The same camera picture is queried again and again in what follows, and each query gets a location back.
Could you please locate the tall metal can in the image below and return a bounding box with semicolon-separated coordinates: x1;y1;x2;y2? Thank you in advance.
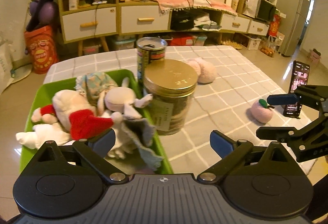
136;37;167;85

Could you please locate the pink fluffy plush toy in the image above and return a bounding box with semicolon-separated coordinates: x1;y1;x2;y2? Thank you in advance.
186;58;216;84

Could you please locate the white santa plush toy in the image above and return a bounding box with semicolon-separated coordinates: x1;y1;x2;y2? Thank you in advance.
16;89;123;149

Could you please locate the pink apple plush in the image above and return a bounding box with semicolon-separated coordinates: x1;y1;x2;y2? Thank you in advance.
250;99;275;124

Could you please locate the white paper bag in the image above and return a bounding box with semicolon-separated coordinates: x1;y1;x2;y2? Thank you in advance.
0;42;14;94

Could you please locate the grey green rag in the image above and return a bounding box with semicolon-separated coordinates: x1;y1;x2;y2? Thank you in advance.
121;118;163;171

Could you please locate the red storage box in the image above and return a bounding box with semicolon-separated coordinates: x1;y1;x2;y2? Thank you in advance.
168;34;194;46

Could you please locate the smartphone on stand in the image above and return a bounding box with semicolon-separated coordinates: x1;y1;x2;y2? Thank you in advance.
283;60;311;119

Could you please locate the grey refrigerator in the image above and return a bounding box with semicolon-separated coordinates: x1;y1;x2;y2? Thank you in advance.
276;0;310;57

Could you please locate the pink cloth runner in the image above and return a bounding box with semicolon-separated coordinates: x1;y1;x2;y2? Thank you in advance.
151;0;237;16

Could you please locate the glass jar gold lid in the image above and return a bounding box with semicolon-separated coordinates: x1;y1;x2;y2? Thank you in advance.
143;59;198;135

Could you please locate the purple ball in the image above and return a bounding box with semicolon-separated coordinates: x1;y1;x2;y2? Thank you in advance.
38;2;59;25

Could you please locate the clear plastic storage bin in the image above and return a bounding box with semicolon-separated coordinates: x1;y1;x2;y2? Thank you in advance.
109;38;136;51

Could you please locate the microwave oven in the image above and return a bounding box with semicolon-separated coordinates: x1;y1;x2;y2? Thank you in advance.
242;0;276;21

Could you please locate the plush doll floral bonnet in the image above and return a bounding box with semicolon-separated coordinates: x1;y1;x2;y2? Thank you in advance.
75;72;153;119

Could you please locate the white grey cloth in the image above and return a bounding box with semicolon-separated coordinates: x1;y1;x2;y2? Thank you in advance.
107;128;134;159

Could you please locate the low cabinet with drawer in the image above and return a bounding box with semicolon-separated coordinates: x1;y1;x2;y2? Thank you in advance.
118;1;171;35

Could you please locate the grey checked tablecloth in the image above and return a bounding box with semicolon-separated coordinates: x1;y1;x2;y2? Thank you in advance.
44;45;310;176

